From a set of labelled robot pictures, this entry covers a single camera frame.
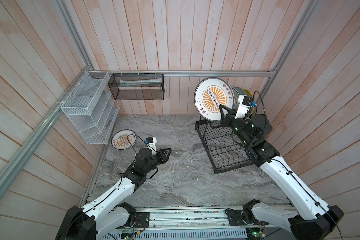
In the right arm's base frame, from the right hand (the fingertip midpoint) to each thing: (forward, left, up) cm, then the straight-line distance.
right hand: (220, 105), depth 64 cm
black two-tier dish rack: (+3, -12, -43) cm, 45 cm away
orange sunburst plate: (+11, +62, -43) cm, 76 cm away
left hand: (-9, +23, -26) cm, 35 cm away
